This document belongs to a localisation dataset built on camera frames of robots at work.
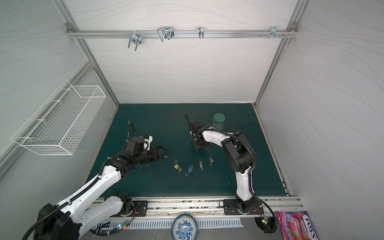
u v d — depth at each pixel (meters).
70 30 0.77
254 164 0.47
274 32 0.76
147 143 0.65
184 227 0.68
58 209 0.40
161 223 0.70
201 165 0.88
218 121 0.99
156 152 0.72
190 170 0.86
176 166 0.88
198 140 0.83
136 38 0.80
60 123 0.69
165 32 0.77
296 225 0.68
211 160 0.90
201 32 0.78
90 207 0.46
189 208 0.75
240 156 0.52
